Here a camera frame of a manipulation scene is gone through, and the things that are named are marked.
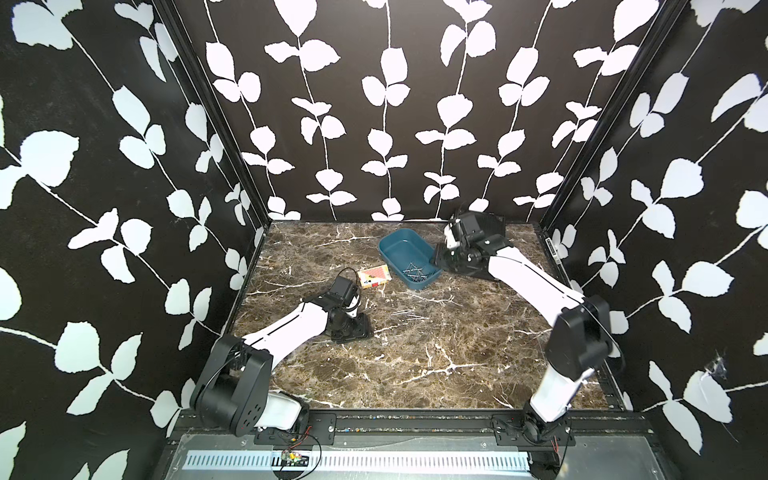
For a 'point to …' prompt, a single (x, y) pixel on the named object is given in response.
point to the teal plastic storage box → (409, 258)
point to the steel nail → (414, 273)
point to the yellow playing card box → (374, 276)
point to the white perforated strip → (497, 462)
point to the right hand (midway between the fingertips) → (427, 259)
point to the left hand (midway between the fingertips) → (369, 330)
